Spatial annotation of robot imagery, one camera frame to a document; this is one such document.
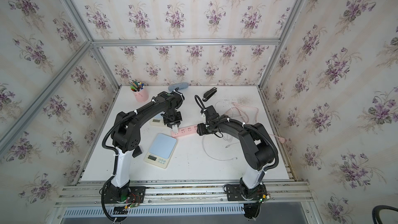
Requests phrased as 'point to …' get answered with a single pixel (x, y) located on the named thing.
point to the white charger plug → (175, 128)
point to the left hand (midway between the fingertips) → (179, 126)
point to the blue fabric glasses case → (181, 85)
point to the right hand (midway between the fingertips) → (204, 130)
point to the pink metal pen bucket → (142, 95)
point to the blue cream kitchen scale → (161, 150)
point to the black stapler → (209, 93)
